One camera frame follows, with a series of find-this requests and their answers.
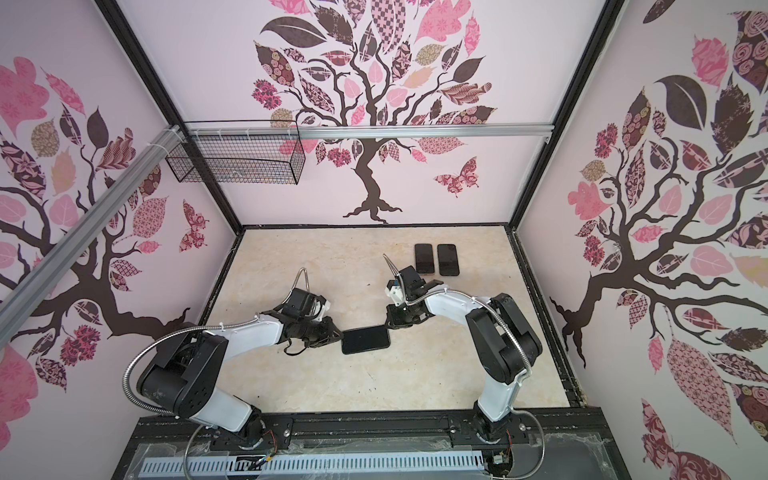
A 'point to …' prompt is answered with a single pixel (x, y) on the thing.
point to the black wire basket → (249, 152)
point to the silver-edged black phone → (365, 339)
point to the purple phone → (424, 257)
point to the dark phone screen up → (447, 258)
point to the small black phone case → (365, 339)
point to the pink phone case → (424, 258)
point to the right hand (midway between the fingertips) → (388, 320)
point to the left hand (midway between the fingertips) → (342, 340)
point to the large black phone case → (448, 261)
